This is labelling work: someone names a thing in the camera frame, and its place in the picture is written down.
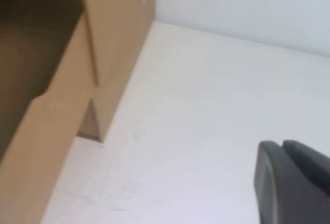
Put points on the brown cardboard shoebox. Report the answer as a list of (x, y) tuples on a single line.
[(118, 29), (47, 82)]

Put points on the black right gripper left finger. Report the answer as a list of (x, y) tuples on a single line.
[(283, 193)]

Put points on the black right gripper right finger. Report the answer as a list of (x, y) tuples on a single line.
[(312, 164)]

